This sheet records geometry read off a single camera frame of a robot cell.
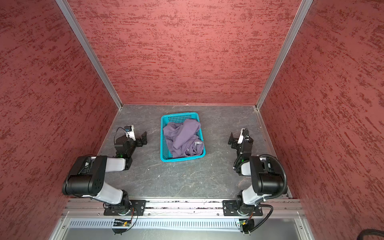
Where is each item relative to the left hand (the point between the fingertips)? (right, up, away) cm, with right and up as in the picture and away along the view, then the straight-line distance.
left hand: (139, 134), depth 93 cm
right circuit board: (+63, -43, -22) cm, 79 cm away
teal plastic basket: (+17, -12, +1) cm, 20 cm away
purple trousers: (+29, -2, -6) cm, 30 cm away
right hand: (+64, 0, -1) cm, 64 cm away
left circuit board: (0, -42, -22) cm, 47 cm away
